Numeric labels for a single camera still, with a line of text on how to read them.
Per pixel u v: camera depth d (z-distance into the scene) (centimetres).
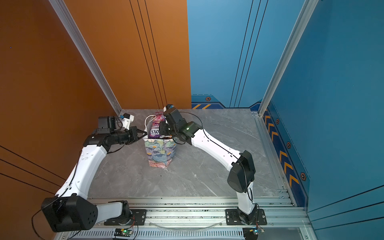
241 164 45
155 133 79
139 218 73
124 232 71
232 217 72
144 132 76
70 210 38
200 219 74
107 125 59
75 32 77
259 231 69
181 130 58
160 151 79
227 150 48
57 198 39
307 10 71
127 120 71
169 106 68
